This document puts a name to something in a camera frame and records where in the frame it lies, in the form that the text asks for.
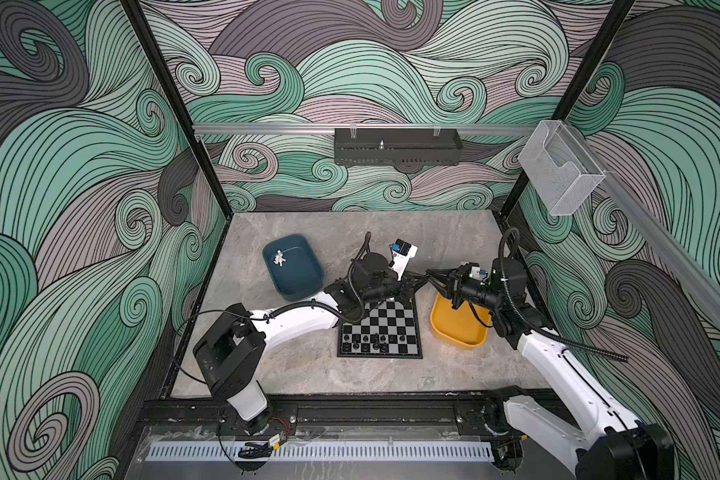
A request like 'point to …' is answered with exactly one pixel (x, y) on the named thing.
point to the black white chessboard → (389, 329)
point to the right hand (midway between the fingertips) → (426, 273)
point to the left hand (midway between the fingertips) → (427, 277)
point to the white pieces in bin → (279, 258)
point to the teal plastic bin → (300, 276)
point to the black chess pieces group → (369, 343)
